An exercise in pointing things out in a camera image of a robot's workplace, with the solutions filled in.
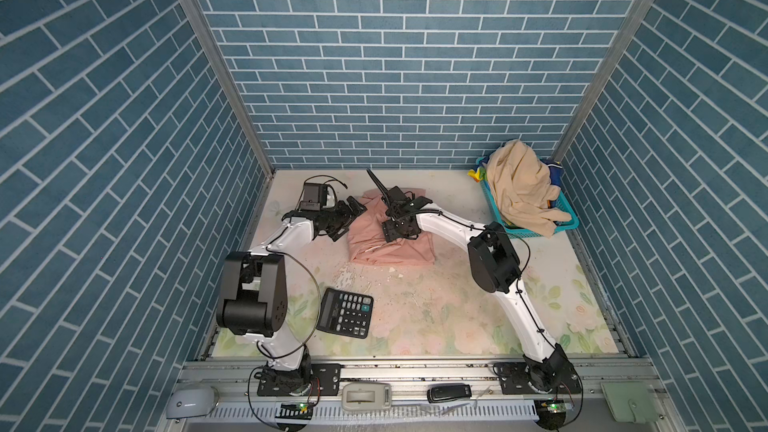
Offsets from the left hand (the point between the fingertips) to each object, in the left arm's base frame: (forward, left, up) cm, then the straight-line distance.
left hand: (359, 214), depth 92 cm
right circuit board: (-49, -50, -13) cm, 71 cm away
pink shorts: (-3, -2, -8) cm, 9 cm away
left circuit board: (-48, +13, -16) cm, 52 cm away
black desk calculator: (-27, +3, -10) cm, 29 cm away
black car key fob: (-46, -23, -8) cm, 52 cm away
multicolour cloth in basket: (+16, -41, +2) cm, 44 cm away
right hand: (+2, -10, -11) cm, 15 cm away
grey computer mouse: (-47, +35, -6) cm, 58 cm away
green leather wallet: (-49, -66, -9) cm, 83 cm away
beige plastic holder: (-46, -4, -10) cm, 47 cm away
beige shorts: (+12, -55, 0) cm, 56 cm away
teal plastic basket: (-4, -49, -4) cm, 49 cm away
